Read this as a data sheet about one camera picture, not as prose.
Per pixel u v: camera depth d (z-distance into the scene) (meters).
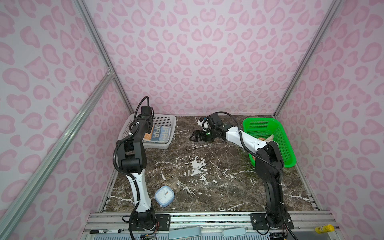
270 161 0.55
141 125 0.68
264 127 1.04
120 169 0.57
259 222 0.73
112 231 0.71
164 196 0.78
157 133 1.04
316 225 0.72
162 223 0.73
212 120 0.75
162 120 1.10
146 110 0.82
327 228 0.64
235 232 0.69
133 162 0.57
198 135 0.82
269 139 1.01
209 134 0.79
